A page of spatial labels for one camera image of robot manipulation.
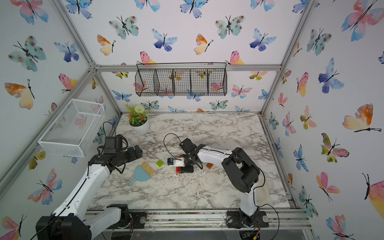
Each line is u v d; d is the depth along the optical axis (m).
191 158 0.68
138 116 0.98
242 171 0.49
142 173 0.89
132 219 0.73
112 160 0.57
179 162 0.79
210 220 0.75
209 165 0.91
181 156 0.83
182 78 0.98
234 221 0.73
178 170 0.86
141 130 1.04
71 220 0.40
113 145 0.61
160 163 0.93
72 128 0.91
